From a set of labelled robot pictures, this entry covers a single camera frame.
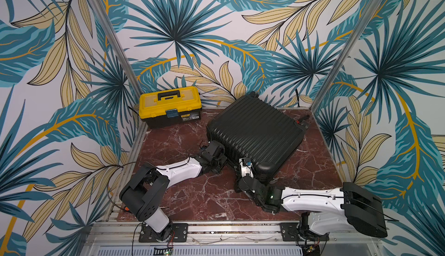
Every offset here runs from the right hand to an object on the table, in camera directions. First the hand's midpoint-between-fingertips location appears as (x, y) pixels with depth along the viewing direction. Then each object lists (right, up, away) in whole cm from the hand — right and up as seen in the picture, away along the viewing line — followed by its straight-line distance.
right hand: (233, 174), depth 80 cm
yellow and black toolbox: (-36, +33, +19) cm, 52 cm away
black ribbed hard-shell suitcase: (+9, +21, +3) cm, 23 cm away
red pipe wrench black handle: (+48, +27, +36) cm, 66 cm away
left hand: (-2, +4, +9) cm, 10 cm away
